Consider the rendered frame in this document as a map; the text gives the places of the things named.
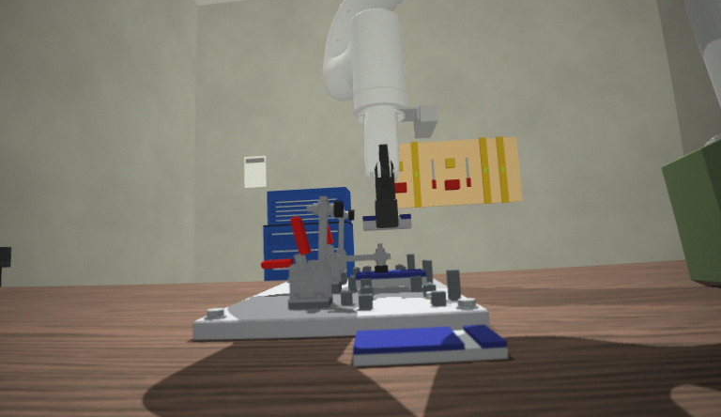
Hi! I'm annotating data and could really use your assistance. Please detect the blue rectangular block with white slot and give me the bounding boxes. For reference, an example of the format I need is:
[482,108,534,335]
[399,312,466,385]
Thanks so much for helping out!
[362,214,412,231]

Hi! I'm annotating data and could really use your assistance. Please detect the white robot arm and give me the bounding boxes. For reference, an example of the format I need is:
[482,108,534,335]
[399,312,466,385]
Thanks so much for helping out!
[323,0,721,139]

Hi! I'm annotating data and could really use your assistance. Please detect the blue metal plate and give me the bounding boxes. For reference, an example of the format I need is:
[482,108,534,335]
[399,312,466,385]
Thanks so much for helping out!
[356,269,427,288]

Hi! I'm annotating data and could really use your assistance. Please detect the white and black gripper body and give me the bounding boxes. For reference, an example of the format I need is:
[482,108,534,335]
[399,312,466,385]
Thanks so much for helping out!
[357,108,405,185]

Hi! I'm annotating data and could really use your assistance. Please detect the blue rectangular block with white band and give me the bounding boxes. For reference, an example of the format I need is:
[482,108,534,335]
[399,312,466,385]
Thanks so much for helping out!
[353,325,508,366]

